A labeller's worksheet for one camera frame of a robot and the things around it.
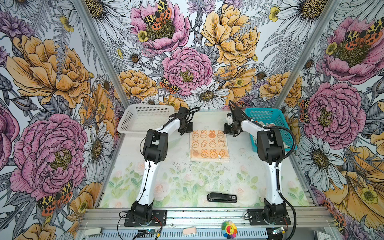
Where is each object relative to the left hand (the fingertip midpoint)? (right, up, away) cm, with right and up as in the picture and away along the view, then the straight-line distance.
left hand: (190, 133), depth 108 cm
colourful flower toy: (+20, -43, -38) cm, 60 cm away
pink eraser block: (+2, -43, -38) cm, 57 cm away
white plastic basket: (-40, +11, +9) cm, 42 cm away
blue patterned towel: (+56, +6, +1) cm, 57 cm away
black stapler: (+13, -30, -32) cm, 46 cm away
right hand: (+24, -1, -1) cm, 24 cm away
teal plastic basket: (+64, +12, +16) cm, 67 cm away
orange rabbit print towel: (+13, -8, -7) cm, 17 cm away
